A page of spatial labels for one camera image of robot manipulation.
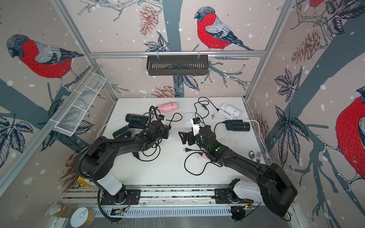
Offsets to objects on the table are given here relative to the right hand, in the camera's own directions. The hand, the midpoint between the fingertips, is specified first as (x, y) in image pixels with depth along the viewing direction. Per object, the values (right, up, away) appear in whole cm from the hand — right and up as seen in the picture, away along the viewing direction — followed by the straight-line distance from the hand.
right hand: (186, 129), depth 81 cm
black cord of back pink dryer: (-7, +6, +14) cm, 17 cm away
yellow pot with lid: (-52, -25, -11) cm, 59 cm away
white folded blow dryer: (+33, +10, +26) cm, 43 cm away
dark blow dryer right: (+37, 0, +21) cm, 43 cm away
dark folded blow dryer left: (-38, +3, +23) cm, 44 cm away
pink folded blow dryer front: (+11, -18, +5) cm, 22 cm away
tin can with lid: (-48, -39, -16) cm, 64 cm away
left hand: (-11, 0, +13) cm, 17 cm away
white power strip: (-10, -4, +16) cm, 20 cm away
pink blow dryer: (-14, +13, +29) cm, 35 cm away
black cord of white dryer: (+25, +11, +32) cm, 42 cm away
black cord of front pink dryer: (0, -15, +9) cm, 18 cm away
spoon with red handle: (+41, -17, +7) cm, 45 cm away
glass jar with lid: (-56, -35, -18) cm, 68 cm away
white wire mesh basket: (-63, +19, +4) cm, 66 cm away
